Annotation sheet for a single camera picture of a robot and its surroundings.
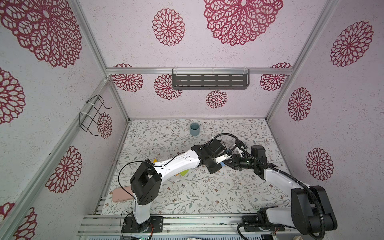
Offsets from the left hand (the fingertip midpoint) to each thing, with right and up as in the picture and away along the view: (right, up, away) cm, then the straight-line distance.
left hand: (214, 166), depth 83 cm
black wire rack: (-65, +25, -8) cm, 70 cm away
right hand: (+4, +4, -1) cm, 6 cm away
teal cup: (-11, +21, +24) cm, 34 cm away
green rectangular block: (-17, -6, +9) cm, 20 cm away
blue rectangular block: (+4, +2, -2) cm, 5 cm away
